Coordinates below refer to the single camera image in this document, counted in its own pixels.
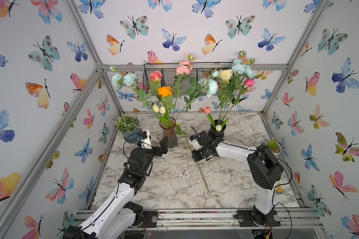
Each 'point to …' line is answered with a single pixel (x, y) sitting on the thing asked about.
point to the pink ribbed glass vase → (170, 132)
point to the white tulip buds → (156, 108)
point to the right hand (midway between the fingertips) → (194, 155)
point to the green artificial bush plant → (126, 123)
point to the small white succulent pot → (275, 147)
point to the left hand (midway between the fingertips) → (159, 136)
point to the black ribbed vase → (215, 134)
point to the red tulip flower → (208, 110)
